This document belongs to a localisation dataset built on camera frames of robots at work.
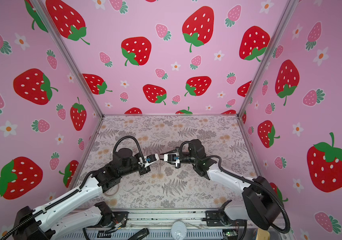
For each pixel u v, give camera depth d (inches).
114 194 32.2
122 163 22.3
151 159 23.8
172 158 23.7
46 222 16.1
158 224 28.8
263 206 16.4
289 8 27.3
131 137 22.3
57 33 30.2
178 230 26.1
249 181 17.8
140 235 26.3
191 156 25.7
